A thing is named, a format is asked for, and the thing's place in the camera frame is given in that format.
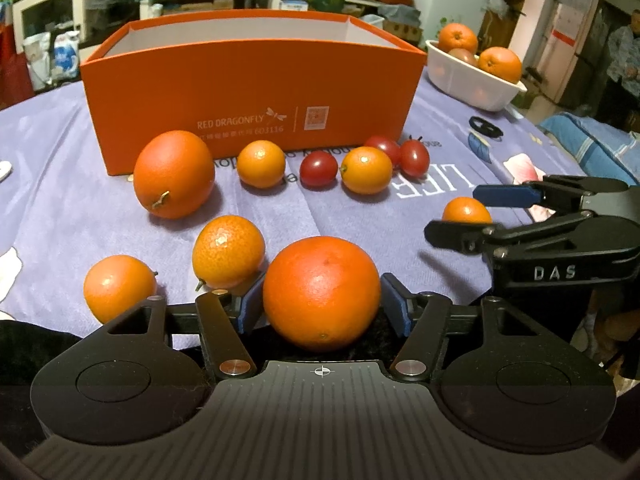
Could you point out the red bag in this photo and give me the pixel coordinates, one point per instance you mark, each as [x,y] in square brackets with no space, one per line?
[12,70]

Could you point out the orange cardboard box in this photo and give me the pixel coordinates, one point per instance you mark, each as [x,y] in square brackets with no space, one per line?
[250,85]

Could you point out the red cherry tomato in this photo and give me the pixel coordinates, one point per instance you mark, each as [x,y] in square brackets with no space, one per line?
[318,170]
[380,143]
[414,157]

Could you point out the small mandarin orange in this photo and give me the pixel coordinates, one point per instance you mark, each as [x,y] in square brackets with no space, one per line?
[466,211]
[366,170]
[261,164]
[228,252]
[119,287]

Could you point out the brown fruit in bowl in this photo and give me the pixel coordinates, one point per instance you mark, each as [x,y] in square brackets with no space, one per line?
[462,56]

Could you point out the large orange with stem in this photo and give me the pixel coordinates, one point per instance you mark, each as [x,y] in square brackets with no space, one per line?
[174,174]

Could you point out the dark cloth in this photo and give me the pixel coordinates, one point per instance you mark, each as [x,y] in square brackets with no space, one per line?
[25,360]

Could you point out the patterned cardboard box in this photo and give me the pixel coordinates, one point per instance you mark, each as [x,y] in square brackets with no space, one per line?
[402,27]

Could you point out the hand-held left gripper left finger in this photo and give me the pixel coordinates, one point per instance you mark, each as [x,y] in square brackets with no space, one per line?
[250,305]

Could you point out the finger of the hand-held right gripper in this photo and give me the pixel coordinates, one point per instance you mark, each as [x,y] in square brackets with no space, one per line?
[502,195]
[460,235]

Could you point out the blue striped cloth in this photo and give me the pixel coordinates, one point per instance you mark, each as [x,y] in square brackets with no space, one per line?
[590,135]

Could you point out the white plastic bowl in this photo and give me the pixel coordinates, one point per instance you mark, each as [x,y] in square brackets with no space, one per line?
[465,85]

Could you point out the white glass door cabinet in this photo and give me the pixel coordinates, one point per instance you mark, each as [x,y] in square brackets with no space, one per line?
[77,10]

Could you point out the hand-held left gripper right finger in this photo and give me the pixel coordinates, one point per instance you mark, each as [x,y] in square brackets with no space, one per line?
[395,305]

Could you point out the white appliance red label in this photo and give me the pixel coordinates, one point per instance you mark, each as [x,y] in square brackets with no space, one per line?
[570,35]

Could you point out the blue white plastic bag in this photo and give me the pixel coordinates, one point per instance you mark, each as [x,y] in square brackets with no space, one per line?
[65,55]

